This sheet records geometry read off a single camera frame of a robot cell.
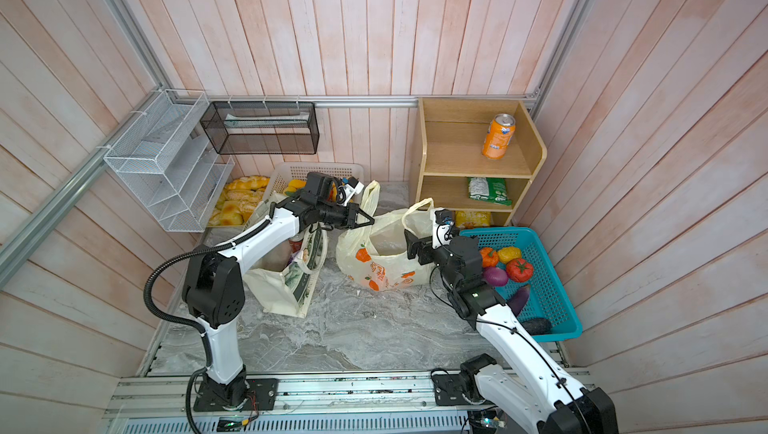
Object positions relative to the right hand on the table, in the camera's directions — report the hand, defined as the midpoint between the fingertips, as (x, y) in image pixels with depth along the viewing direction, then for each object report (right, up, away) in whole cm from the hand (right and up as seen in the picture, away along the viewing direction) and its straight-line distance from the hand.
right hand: (422, 226), depth 77 cm
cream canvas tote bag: (-34, -13, -7) cm, 37 cm away
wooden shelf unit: (+17, +20, +8) cm, 28 cm away
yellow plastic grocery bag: (-12, -9, +4) cm, 16 cm away
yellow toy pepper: (+31, -10, +17) cm, 37 cm away
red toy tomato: (+32, -14, +13) cm, 37 cm away
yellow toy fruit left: (-45, +14, +37) cm, 60 cm away
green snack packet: (+23, +11, +13) cm, 29 cm away
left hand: (-13, 0, +6) cm, 14 cm away
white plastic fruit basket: (-50, +18, +36) cm, 64 cm away
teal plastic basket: (+38, -21, +8) cm, 44 cm away
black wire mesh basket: (-53, +34, +27) cm, 68 cm away
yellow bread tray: (-64, +9, +32) cm, 72 cm away
